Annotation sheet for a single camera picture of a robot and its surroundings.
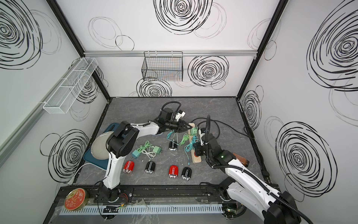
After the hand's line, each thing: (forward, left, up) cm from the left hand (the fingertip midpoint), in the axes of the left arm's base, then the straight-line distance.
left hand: (190, 129), depth 90 cm
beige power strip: (-18, -3, -3) cm, 19 cm away
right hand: (-12, -3, +2) cm, 13 cm away
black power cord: (+3, -21, -9) cm, 23 cm away
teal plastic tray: (-16, +65, -11) cm, 68 cm away
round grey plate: (-11, +61, -13) cm, 63 cm away
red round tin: (-40, +58, -7) cm, 70 cm away
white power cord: (-30, +69, -13) cm, 76 cm away
